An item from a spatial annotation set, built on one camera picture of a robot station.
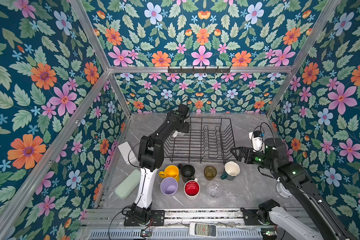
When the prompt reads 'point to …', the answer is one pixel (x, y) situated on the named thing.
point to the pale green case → (126, 188)
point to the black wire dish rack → (209, 139)
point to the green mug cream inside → (232, 170)
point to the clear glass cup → (214, 190)
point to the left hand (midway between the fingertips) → (184, 124)
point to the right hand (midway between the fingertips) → (237, 149)
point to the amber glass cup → (210, 172)
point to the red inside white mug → (191, 189)
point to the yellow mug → (170, 171)
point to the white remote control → (203, 229)
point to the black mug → (187, 172)
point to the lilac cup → (169, 185)
